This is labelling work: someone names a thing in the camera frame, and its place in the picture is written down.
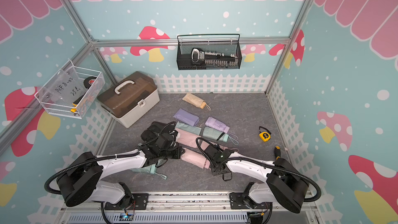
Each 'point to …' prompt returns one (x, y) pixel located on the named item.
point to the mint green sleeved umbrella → (215, 134)
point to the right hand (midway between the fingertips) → (217, 169)
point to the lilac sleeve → (187, 117)
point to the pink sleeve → (187, 138)
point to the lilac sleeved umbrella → (213, 122)
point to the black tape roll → (88, 82)
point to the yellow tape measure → (264, 136)
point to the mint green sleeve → (193, 129)
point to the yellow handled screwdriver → (277, 152)
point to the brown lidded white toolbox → (128, 99)
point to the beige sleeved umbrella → (195, 100)
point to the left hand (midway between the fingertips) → (184, 154)
